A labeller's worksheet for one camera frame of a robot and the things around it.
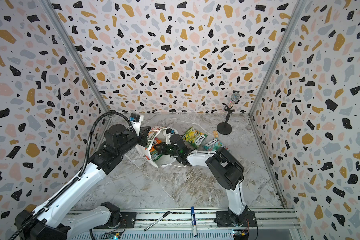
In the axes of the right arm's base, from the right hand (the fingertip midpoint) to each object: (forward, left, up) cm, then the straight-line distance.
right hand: (150, 145), depth 84 cm
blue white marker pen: (-34, -25, -15) cm, 45 cm away
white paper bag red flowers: (-5, +1, +4) cm, 7 cm away
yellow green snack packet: (+16, -25, -14) cm, 33 cm away
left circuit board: (-40, +12, -15) cm, 45 cm away
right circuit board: (-39, -47, -17) cm, 64 cm away
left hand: (0, -3, +17) cm, 17 cm away
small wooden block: (+21, -41, -16) cm, 49 cm away
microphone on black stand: (+26, -49, -16) cm, 57 cm away
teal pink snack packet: (+9, -38, -14) cm, 42 cm away
